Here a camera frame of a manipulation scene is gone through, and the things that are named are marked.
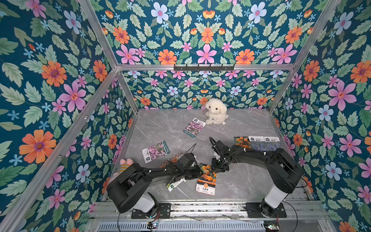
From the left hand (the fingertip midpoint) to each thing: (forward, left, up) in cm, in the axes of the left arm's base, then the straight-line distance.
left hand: (205, 173), depth 84 cm
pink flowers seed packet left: (+18, +33, -2) cm, 38 cm away
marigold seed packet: (+21, -30, -3) cm, 37 cm away
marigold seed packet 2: (-3, -1, -2) cm, 4 cm away
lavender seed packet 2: (+19, -50, -4) cm, 54 cm away
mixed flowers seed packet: (-5, +20, -2) cm, 20 cm away
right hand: (+4, -6, -2) cm, 7 cm away
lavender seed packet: (+19, -39, -2) cm, 44 cm away
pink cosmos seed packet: (+36, +4, -1) cm, 36 cm away
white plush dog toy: (+37, -12, +13) cm, 41 cm away
